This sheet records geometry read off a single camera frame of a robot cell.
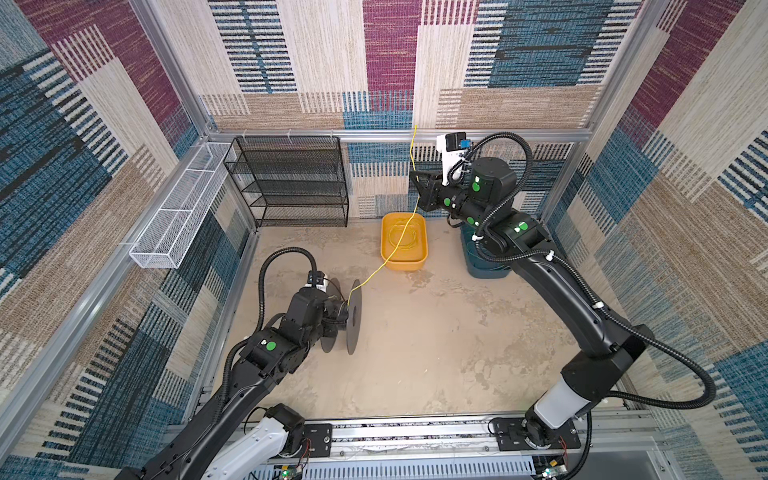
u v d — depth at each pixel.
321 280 0.65
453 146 0.53
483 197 0.48
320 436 0.74
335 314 0.66
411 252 1.07
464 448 0.73
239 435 0.58
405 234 1.12
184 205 0.99
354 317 0.69
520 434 0.73
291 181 1.10
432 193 0.56
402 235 1.12
